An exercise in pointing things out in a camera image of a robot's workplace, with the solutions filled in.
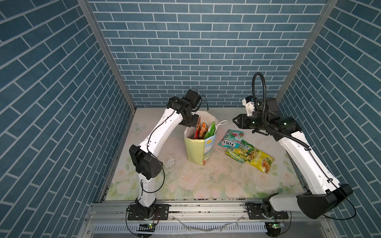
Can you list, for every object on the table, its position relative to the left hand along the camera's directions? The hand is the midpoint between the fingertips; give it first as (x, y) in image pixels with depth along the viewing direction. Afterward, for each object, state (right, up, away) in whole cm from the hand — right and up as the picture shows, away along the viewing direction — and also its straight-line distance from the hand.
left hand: (195, 123), depth 80 cm
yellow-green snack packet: (+40, -22, +9) cm, 46 cm away
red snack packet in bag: (+1, -7, +4) cm, 9 cm away
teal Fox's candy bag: (+24, -10, +17) cm, 32 cm away
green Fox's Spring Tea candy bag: (+29, -19, +13) cm, 37 cm away
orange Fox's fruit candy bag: (+5, -5, +7) cm, 10 cm away
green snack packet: (+9, -4, +3) cm, 10 cm away
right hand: (+21, +2, -8) cm, 22 cm away
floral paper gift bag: (+2, -15, -2) cm, 15 cm away
